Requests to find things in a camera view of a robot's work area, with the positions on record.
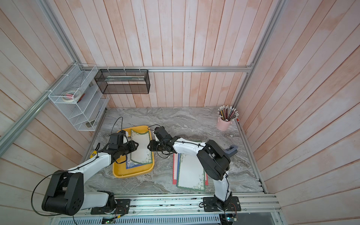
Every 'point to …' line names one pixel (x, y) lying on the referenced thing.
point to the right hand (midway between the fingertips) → (149, 147)
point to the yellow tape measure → (94, 153)
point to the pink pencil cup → (222, 125)
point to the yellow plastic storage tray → (138, 130)
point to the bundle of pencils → (227, 113)
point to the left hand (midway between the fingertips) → (137, 146)
